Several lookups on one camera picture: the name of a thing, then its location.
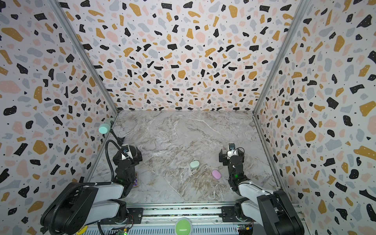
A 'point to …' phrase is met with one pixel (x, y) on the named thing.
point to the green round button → (183, 227)
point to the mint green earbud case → (194, 164)
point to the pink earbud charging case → (216, 174)
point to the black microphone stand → (120, 140)
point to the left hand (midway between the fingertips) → (129, 148)
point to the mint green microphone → (105, 127)
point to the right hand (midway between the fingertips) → (231, 147)
